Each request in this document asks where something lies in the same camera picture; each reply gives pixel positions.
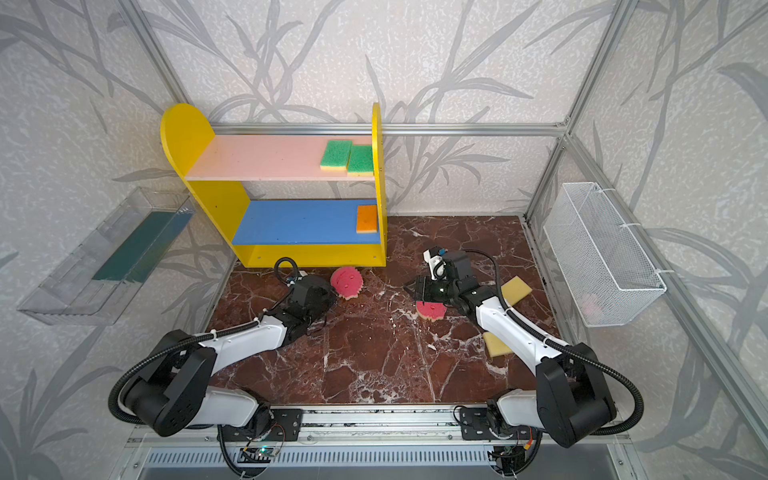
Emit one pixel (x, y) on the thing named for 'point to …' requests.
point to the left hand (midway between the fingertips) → (343, 277)
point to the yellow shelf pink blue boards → (285, 232)
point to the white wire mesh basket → (607, 271)
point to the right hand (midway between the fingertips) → (411, 278)
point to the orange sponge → (366, 219)
